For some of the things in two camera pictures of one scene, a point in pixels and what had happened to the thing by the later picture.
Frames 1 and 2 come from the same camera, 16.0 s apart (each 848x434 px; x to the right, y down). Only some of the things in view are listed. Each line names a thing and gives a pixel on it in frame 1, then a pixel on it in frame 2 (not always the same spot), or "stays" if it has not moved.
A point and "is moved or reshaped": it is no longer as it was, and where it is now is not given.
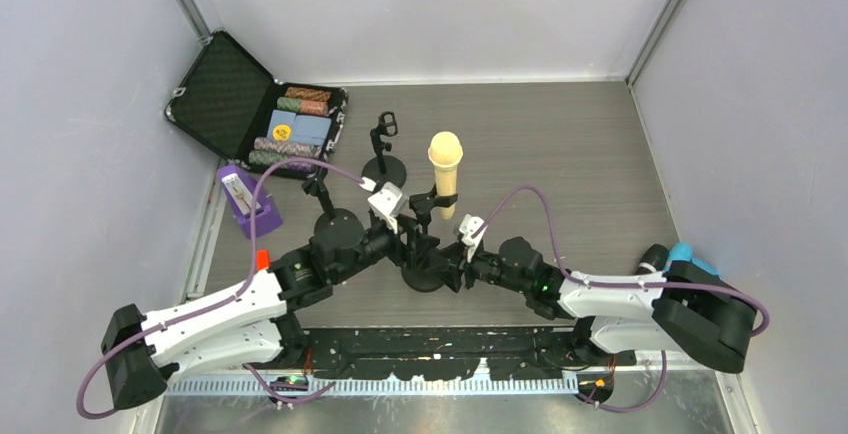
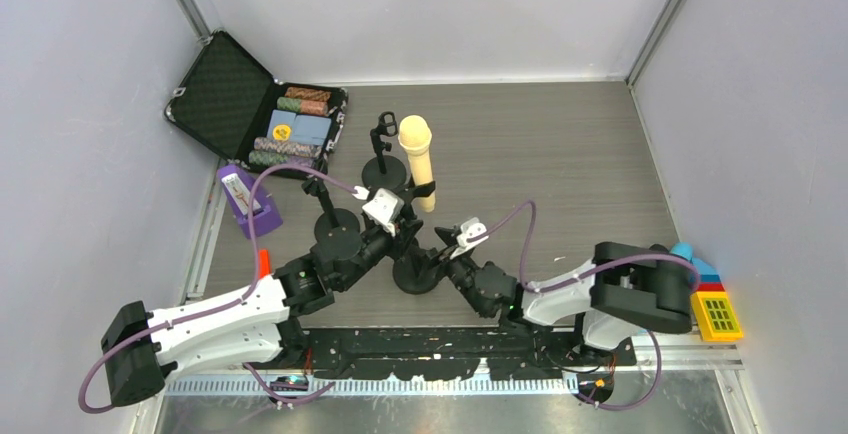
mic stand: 424,272 is moved or reshaped
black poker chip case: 233,105 stays
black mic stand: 381,169 stays
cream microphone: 445,154 to 415,135
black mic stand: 341,228 stays
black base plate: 439,353 stays
